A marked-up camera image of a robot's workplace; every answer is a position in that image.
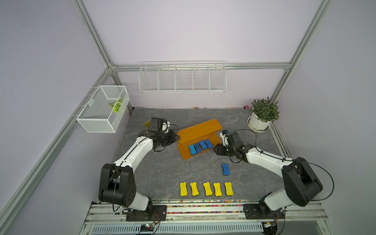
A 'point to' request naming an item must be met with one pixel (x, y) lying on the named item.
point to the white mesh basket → (98, 116)
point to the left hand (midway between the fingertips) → (179, 138)
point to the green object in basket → (117, 105)
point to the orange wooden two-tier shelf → (198, 132)
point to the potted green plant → (264, 112)
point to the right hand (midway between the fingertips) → (215, 147)
